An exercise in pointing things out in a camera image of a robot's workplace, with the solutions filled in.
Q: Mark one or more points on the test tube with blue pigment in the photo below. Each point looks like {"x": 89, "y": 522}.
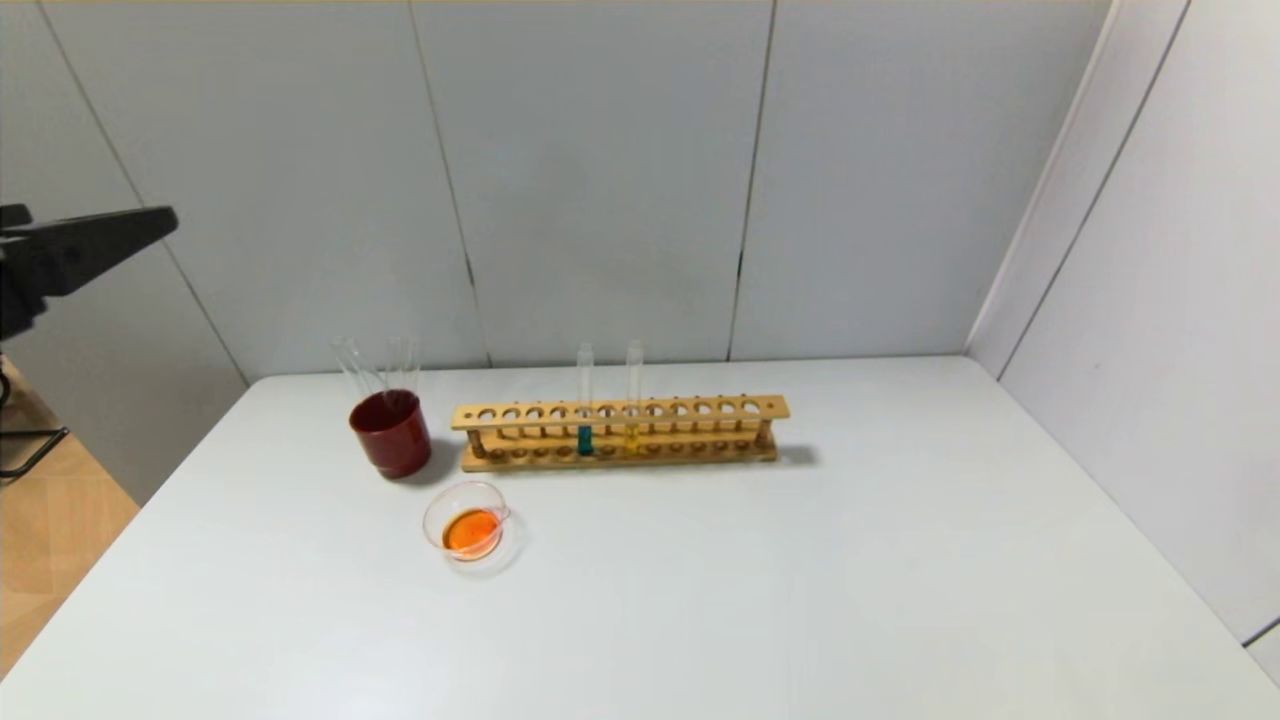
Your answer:
{"x": 585, "y": 438}

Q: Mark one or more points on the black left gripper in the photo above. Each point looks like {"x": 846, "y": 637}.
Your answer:
{"x": 12, "y": 272}

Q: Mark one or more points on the dark red plastic cup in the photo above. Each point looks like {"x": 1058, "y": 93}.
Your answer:
{"x": 392, "y": 440}

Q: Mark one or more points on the test tube with red pigment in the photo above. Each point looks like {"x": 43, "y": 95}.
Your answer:
{"x": 397, "y": 365}

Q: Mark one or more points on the wooden test tube rack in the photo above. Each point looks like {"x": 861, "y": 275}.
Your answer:
{"x": 700, "y": 408}

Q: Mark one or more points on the clear glass beaker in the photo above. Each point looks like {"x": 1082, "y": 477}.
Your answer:
{"x": 470, "y": 530}

